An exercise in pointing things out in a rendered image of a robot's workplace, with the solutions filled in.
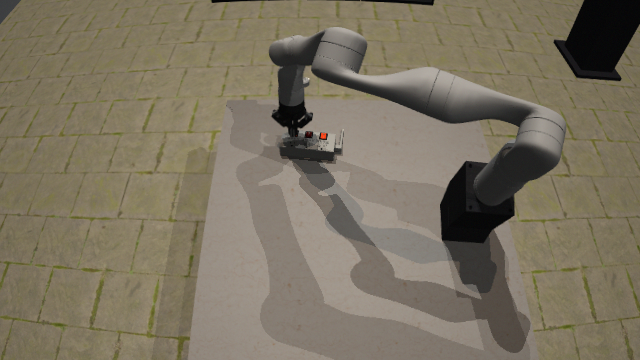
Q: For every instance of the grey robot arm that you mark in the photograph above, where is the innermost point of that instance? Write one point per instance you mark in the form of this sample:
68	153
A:
432	92

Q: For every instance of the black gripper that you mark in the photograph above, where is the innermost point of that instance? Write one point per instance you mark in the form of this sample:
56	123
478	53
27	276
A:
292	122

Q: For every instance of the white power strip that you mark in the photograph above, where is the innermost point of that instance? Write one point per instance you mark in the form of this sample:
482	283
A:
310	144

